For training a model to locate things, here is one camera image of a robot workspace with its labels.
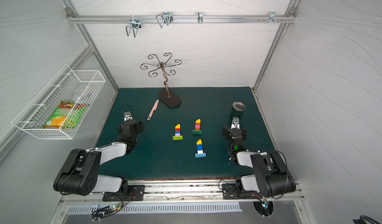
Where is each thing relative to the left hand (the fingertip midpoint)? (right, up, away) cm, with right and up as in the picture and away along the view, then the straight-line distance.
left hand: (131, 122), depth 91 cm
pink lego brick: (+41, -3, +5) cm, 42 cm away
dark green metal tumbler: (+67, +8, +3) cm, 68 cm away
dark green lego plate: (+41, -7, +4) cm, 42 cm away
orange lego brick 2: (+41, -5, +5) cm, 42 cm away
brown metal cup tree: (+18, +17, +23) cm, 34 cm away
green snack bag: (-16, +7, -28) cm, 33 cm away
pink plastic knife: (+10, +8, +17) cm, 21 cm away
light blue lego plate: (+42, -18, -5) cm, 46 cm away
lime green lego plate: (+29, -10, +1) cm, 30 cm away
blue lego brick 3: (+43, -15, -4) cm, 45 cm away
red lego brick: (+28, -5, +5) cm, 29 cm away
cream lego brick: (+43, -16, -6) cm, 46 cm away
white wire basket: (-24, +22, -13) cm, 34 cm away
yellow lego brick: (+28, -3, +5) cm, 29 cm away
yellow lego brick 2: (+42, 0, +8) cm, 43 cm away
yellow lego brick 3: (+43, -11, -2) cm, 44 cm away
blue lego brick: (+29, -6, +3) cm, 29 cm away
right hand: (+66, -2, 0) cm, 66 cm away
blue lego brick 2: (+42, -14, -3) cm, 45 cm away
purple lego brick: (+29, -8, +2) cm, 30 cm away
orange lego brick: (+41, -2, +7) cm, 42 cm away
